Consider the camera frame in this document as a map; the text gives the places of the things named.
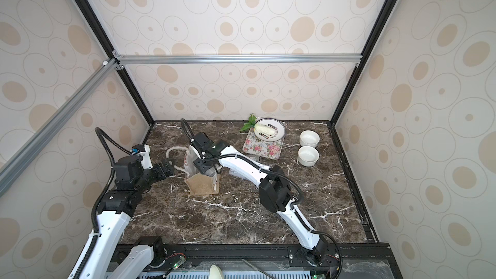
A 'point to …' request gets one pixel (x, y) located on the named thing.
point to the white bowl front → (307, 156)
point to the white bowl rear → (309, 137)
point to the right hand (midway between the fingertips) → (211, 159)
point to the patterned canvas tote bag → (199, 183)
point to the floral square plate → (270, 150)
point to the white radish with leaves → (258, 127)
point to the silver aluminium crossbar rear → (238, 59)
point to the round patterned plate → (276, 124)
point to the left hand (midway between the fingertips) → (172, 160)
